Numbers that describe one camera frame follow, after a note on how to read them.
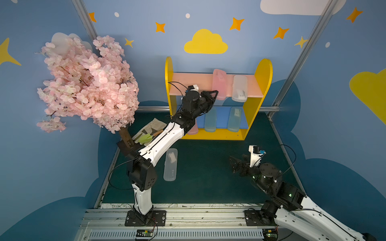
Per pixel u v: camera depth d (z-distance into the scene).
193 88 0.70
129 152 0.48
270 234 0.73
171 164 0.93
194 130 0.93
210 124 0.96
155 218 0.74
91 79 0.47
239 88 0.77
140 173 0.47
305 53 0.85
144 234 0.72
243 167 0.61
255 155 0.60
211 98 0.64
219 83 0.78
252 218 0.74
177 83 0.66
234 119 0.99
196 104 0.59
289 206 0.49
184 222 0.74
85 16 0.71
